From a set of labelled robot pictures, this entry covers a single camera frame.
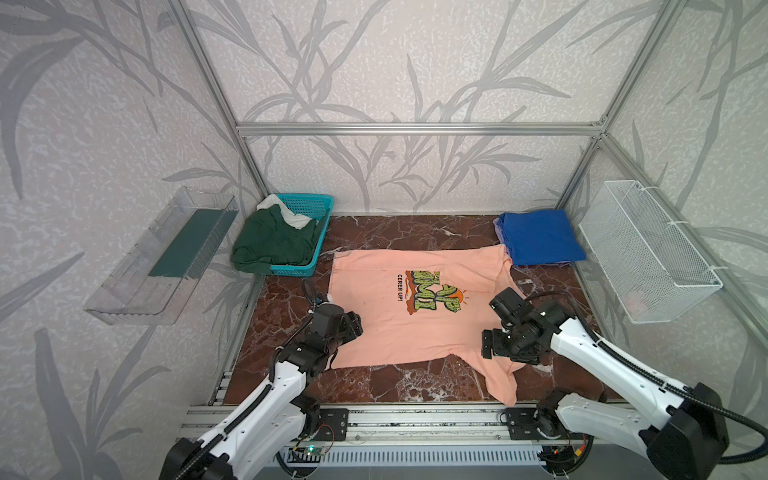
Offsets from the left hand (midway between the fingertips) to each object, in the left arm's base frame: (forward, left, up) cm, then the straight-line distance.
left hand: (357, 312), depth 85 cm
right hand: (-9, -38, +1) cm, 39 cm away
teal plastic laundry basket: (+46, +22, -2) cm, 51 cm away
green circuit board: (-33, +7, -7) cm, 34 cm away
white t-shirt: (+43, +30, -9) cm, 54 cm away
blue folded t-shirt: (+32, -63, -4) cm, 71 cm away
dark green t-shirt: (+29, +36, -2) cm, 46 cm away
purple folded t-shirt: (+40, -50, -6) cm, 64 cm away
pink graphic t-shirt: (+7, -18, -8) cm, 21 cm away
